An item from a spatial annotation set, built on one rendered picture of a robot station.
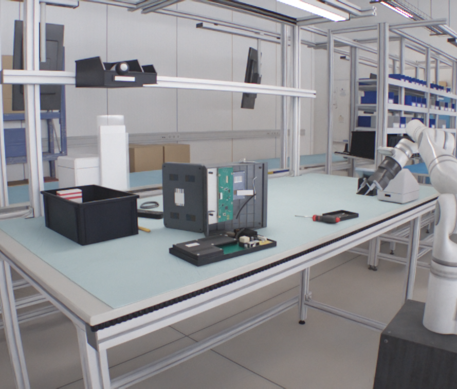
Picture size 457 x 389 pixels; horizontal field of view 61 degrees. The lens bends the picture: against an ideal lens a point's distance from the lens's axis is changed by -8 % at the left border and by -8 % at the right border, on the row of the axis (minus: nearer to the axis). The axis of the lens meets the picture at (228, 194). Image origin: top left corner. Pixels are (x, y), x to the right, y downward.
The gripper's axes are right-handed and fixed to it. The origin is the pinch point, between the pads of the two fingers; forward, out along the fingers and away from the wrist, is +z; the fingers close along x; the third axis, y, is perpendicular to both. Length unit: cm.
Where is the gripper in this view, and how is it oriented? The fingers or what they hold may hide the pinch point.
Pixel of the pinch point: (361, 193)
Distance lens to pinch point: 158.0
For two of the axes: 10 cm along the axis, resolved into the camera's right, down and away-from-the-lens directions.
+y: 6.8, 6.6, 3.3
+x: -2.9, -1.7, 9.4
